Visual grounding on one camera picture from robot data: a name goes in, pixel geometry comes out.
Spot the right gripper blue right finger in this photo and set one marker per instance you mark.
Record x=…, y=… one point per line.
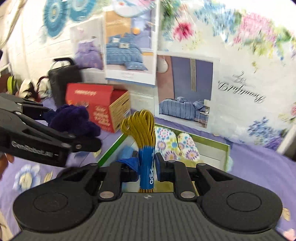
x=165, y=169

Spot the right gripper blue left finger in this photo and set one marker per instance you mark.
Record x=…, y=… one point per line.
x=131, y=175

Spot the blue towel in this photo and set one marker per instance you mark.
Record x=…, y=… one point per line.
x=129, y=157

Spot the floral oven mitt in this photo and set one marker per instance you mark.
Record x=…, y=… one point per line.
x=179, y=147

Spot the dark purple knitted item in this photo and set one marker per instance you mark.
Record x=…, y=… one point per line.
x=72, y=119

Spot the olive green bath pouf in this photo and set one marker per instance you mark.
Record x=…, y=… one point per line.
x=168, y=186

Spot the dark red feather decoration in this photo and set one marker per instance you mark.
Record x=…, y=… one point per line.
x=35, y=90

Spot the green white cardboard tray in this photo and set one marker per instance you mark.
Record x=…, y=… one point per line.
x=211, y=152

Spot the red cracker box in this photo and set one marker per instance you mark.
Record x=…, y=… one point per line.
x=106, y=104

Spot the black speaker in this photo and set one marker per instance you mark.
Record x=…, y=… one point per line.
x=61, y=76

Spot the striped bedding poster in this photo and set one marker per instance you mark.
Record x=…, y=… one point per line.
x=185, y=88

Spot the purple bedding poster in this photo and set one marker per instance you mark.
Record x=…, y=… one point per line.
x=87, y=42

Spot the blue paper fan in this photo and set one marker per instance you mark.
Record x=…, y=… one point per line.
x=55, y=16

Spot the blue bedding poster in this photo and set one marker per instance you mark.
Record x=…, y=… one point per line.
x=131, y=39

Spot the white floral fabric package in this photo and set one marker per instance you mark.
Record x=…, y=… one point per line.
x=254, y=45

